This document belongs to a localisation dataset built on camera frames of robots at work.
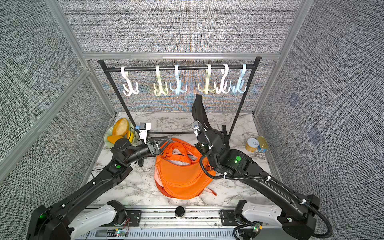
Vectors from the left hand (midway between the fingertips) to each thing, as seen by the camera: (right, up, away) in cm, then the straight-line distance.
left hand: (172, 139), depth 65 cm
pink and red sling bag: (-8, -25, +12) cm, 29 cm away
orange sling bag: (+4, -19, +12) cm, 23 cm away
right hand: (+15, +5, 0) cm, 16 cm away
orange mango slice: (-43, -2, +33) cm, 54 cm away
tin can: (+47, -6, +30) cm, 56 cm away
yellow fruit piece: (-34, 0, +38) cm, 50 cm away
